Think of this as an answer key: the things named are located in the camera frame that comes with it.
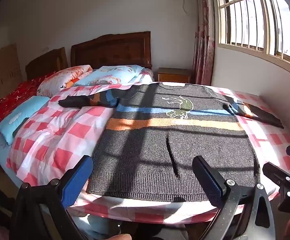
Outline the pink floral curtain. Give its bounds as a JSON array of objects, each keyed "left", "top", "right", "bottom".
[{"left": 194, "top": 0, "right": 215, "bottom": 85}]

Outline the light blue bed sheet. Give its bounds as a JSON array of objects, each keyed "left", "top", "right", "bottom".
[{"left": 0, "top": 132, "right": 20, "bottom": 180}]

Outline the small wooden headboard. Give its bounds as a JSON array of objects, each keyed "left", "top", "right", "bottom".
[{"left": 25, "top": 47, "right": 69, "bottom": 80}]

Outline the orange floral folded quilt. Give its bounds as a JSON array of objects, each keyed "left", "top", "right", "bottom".
[{"left": 37, "top": 65, "right": 93, "bottom": 98}]

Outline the pink checked blanket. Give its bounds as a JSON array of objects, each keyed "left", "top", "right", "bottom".
[{"left": 6, "top": 81, "right": 290, "bottom": 224}]

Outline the red floral bedspread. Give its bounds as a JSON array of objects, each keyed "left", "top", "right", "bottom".
[{"left": 0, "top": 72, "right": 57, "bottom": 165}]

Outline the wooden nightstand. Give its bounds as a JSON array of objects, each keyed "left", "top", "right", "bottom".
[{"left": 157, "top": 67, "right": 193, "bottom": 83}]

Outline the light blue pillow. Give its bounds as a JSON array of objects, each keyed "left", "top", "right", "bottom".
[{"left": 0, "top": 96, "right": 50, "bottom": 146}]

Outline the person's left hand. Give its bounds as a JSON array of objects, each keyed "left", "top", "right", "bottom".
[{"left": 107, "top": 233, "right": 132, "bottom": 240}]

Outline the grey striped knit sweater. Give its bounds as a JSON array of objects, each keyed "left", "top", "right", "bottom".
[{"left": 58, "top": 82, "right": 285, "bottom": 202}]

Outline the large wooden headboard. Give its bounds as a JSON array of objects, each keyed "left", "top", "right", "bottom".
[{"left": 71, "top": 31, "right": 152, "bottom": 70}]

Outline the pink striped bed sheet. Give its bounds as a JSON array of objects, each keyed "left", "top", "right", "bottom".
[{"left": 135, "top": 69, "right": 154, "bottom": 84}]

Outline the window security grille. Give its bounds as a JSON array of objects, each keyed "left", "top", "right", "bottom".
[{"left": 214, "top": 0, "right": 290, "bottom": 70}]

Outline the blue floral folded quilt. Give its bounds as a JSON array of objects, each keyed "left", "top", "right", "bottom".
[{"left": 72, "top": 65, "right": 145, "bottom": 87}]

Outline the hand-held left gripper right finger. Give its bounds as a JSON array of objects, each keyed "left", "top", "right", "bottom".
[{"left": 192, "top": 155, "right": 278, "bottom": 240}]

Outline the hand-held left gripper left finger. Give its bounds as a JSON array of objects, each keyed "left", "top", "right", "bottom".
[{"left": 9, "top": 155, "right": 93, "bottom": 240}]

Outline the light brown wardrobe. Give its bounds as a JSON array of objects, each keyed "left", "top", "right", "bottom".
[{"left": 0, "top": 44, "right": 23, "bottom": 108}]

